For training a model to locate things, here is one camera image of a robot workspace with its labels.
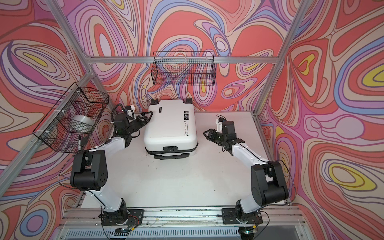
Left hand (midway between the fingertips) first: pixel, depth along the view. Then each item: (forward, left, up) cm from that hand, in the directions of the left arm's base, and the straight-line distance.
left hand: (152, 114), depth 89 cm
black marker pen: (-25, +31, +2) cm, 39 cm away
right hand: (-10, -33, -9) cm, 35 cm away
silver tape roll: (-17, +29, +11) cm, 35 cm away
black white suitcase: (-13, -13, -2) cm, 18 cm away
